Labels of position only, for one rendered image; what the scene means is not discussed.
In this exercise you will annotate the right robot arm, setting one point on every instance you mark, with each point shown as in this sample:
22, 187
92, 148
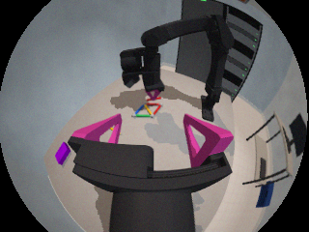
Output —
153, 38

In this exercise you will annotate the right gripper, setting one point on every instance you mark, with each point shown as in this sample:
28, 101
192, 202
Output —
157, 88

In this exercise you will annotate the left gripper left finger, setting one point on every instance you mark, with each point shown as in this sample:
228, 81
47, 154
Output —
94, 131

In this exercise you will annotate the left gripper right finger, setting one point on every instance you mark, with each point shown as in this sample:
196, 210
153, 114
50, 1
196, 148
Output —
217, 139

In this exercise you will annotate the purple rectangular block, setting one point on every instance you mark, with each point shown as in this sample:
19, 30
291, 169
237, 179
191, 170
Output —
62, 153

